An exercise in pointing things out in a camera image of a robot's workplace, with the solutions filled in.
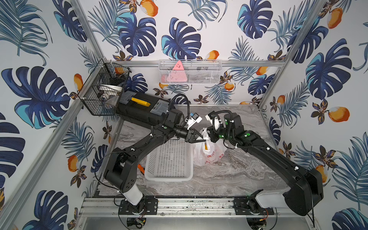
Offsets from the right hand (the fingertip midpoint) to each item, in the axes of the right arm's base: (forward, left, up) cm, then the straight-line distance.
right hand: (205, 128), depth 79 cm
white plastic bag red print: (-12, 0, -5) cm, 13 cm away
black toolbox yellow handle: (+19, +40, -4) cm, 44 cm away
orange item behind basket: (-15, +37, -21) cm, 45 cm away
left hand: (-8, +1, +3) cm, 9 cm away
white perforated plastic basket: (-9, +19, -22) cm, 30 cm away
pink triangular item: (+33, +16, +14) cm, 39 cm away
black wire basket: (+25, +66, +5) cm, 71 cm away
